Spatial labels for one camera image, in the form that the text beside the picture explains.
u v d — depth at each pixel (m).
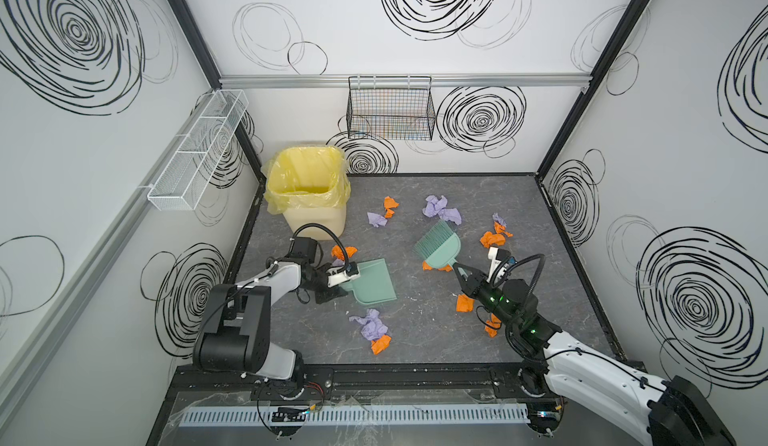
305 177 1.01
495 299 0.68
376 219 1.06
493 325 0.72
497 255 0.72
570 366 0.54
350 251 0.98
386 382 0.75
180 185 0.72
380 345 0.79
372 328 0.81
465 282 0.74
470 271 0.74
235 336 0.44
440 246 0.84
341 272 0.77
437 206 1.07
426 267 0.93
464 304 0.86
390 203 1.11
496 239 0.99
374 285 0.91
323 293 0.79
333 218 0.91
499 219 1.05
